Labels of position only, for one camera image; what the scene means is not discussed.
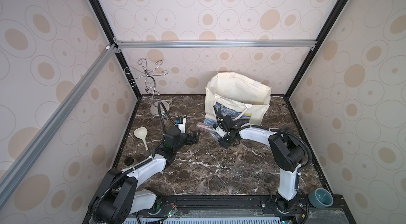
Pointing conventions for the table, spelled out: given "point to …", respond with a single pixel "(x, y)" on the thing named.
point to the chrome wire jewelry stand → (142, 75)
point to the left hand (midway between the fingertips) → (198, 130)
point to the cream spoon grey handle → (141, 132)
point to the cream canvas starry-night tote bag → (247, 100)
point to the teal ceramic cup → (320, 197)
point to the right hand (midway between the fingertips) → (228, 140)
